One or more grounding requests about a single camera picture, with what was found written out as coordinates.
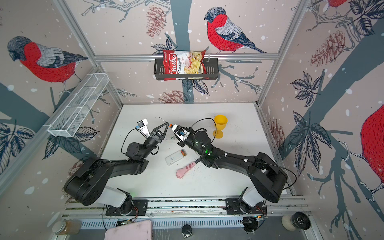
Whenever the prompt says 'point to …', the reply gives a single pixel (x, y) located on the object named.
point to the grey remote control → (175, 156)
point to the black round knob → (186, 230)
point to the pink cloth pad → (139, 230)
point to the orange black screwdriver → (170, 125)
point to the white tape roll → (296, 221)
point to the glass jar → (67, 227)
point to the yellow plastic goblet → (220, 121)
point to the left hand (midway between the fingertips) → (167, 125)
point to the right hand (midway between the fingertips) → (171, 130)
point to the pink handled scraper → (180, 172)
